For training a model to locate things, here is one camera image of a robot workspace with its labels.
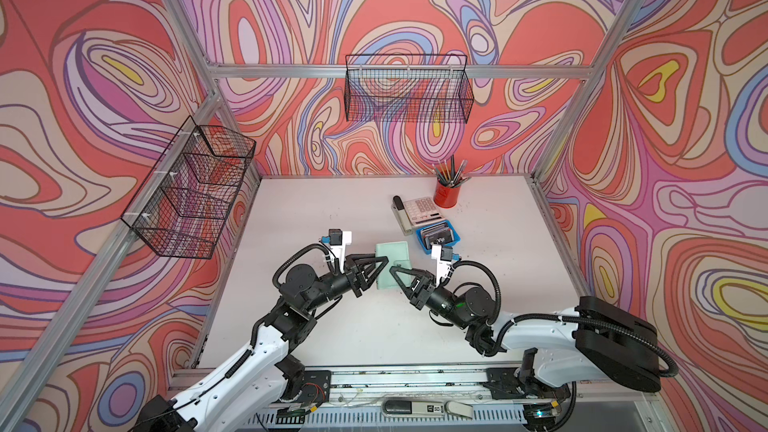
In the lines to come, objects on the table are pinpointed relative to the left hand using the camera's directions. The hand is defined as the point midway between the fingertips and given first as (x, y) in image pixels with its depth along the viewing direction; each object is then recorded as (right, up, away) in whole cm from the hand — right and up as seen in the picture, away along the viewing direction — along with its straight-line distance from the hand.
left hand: (389, 263), depth 66 cm
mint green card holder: (+2, +2, +1) cm, 3 cm away
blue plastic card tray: (+23, +3, +33) cm, 40 cm away
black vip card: (+17, +2, +32) cm, 36 cm away
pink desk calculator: (+13, +11, +41) cm, 45 cm away
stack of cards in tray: (+15, +5, +33) cm, 36 cm away
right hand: (+1, -4, +1) cm, 4 cm away
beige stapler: (+5, +9, +38) cm, 39 cm away
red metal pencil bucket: (+21, +16, +40) cm, 48 cm away
